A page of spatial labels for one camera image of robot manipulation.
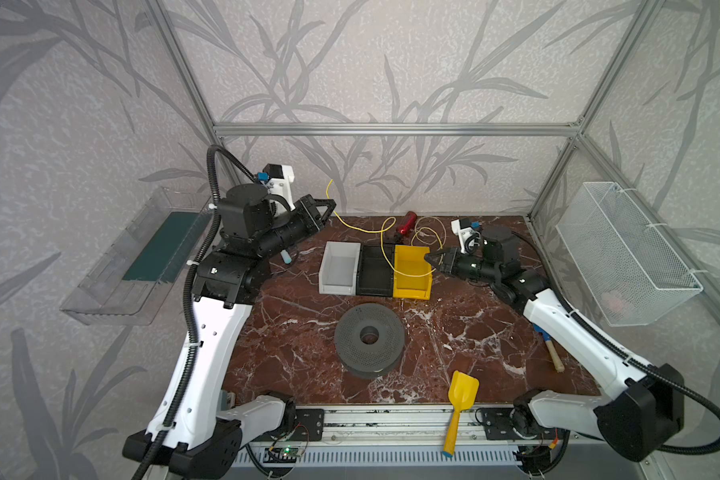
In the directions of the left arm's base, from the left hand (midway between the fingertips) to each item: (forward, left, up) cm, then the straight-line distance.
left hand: (341, 195), depth 58 cm
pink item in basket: (-9, -65, -26) cm, 71 cm away
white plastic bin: (+14, +7, -49) cm, 51 cm away
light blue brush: (+17, +25, -47) cm, 56 cm away
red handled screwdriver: (+34, -19, -45) cm, 60 cm away
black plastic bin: (+13, -6, -47) cm, 50 cm away
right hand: (+2, -19, -20) cm, 28 cm away
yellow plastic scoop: (-25, -30, -47) cm, 61 cm away
